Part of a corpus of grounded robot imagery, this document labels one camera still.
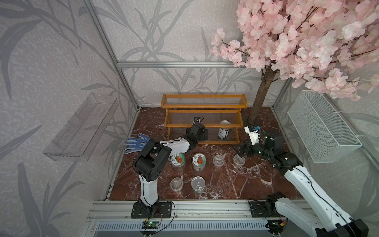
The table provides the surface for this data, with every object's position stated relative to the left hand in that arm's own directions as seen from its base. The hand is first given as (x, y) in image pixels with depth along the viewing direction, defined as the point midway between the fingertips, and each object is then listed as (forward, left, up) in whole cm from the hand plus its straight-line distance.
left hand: (200, 129), depth 97 cm
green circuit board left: (-51, +25, -8) cm, 57 cm away
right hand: (-18, -19, +14) cm, 29 cm away
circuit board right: (-51, -39, -10) cm, 65 cm away
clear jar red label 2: (-21, -22, -1) cm, 31 cm away
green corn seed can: (-34, +2, -2) cm, 34 cm away
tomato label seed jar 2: (-23, +1, +1) cm, 23 cm away
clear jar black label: (-34, +13, -2) cm, 36 cm away
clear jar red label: (-21, -10, -1) cm, 24 cm away
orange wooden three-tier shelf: (+21, -17, -8) cm, 28 cm away
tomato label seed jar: (-22, +13, +1) cm, 25 cm away
